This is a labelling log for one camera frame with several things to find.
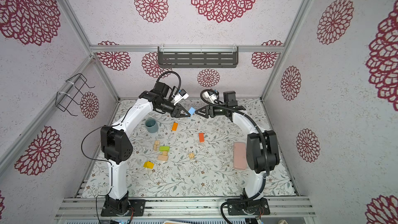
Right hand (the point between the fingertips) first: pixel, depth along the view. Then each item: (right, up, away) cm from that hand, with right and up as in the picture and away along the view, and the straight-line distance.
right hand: (198, 109), depth 84 cm
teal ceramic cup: (-29, -10, +12) cm, 33 cm away
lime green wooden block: (-21, -24, +11) cm, 33 cm away
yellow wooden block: (-28, -31, +3) cm, 42 cm away
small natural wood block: (-4, -27, +6) cm, 28 cm away
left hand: (-6, -4, -1) cm, 7 cm away
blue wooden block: (-4, -1, -3) cm, 5 cm away
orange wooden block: (-16, -11, +21) cm, 29 cm away
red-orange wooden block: (+2, -18, +16) cm, 24 cm away
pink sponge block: (+24, -26, +6) cm, 36 cm away
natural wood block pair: (-26, -21, +10) cm, 35 cm away
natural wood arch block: (-20, -28, +6) cm, 35 cm away
